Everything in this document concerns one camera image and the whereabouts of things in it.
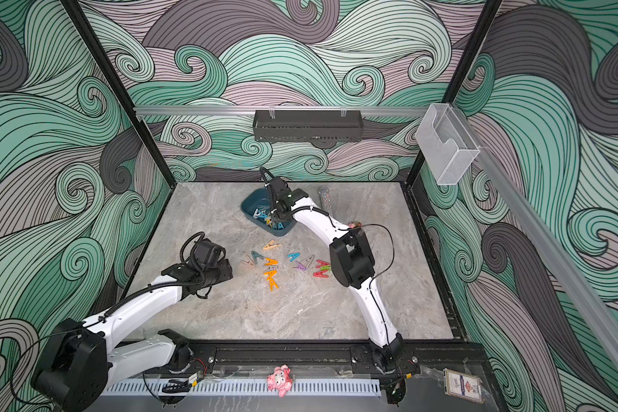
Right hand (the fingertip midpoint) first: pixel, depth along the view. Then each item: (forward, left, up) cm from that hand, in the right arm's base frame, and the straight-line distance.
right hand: (277, 214), depth 96 cm
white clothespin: (+7, +11, -9) cm, 16 cm away
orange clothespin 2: (-20, +2, -10) cm, 22 cm away
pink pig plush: (-52, -3, -6) cm, 52 cm away
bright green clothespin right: (-17, -18, -10) cm, 27 cm away
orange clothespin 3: (-23, +1, -10) cm, 25 cm away
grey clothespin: (-15, -11, -10) cm, 21 cm away
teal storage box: (+15, +9, -8) cm, 19 cm away
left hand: (-20, +17, -4) cm, 26 cm away
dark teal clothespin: (-13, +9, -10) cm, 18 cm away
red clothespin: (-16, -17, -10) cm, 25 cm away
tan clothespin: (-8, +3, -9) cm, 13 cm away
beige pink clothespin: (-16, +11, -9) cm, 21 cm away
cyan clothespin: (-13, -6, -10) cm, 17 cm away
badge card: (-53, -53, -9) cm, 75 cm away
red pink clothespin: (-20, -16, -10) cm, 27 cm away
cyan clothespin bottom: (+1, 0, -9) cm, 9 cm away
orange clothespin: (-15, +2, -10) cm, 18 cm away
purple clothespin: (-17, -8, -10) cm, 21 cm away
